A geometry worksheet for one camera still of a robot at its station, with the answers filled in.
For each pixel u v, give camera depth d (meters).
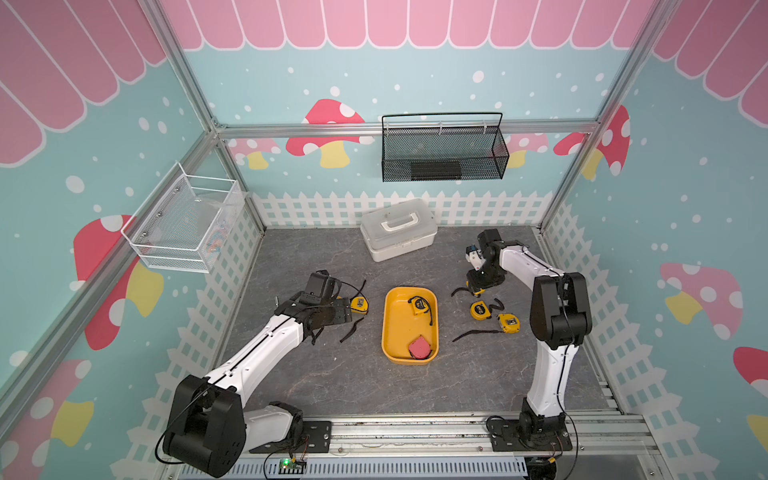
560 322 0.55
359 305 0.97
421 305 0.96
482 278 0.89
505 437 0.74
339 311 0.77
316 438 0.75
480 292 0.97
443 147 0.94
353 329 0.92
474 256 0.94
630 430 0.80
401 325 0.94
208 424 0.40
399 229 1.04
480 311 0.94
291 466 0.73
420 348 0.88
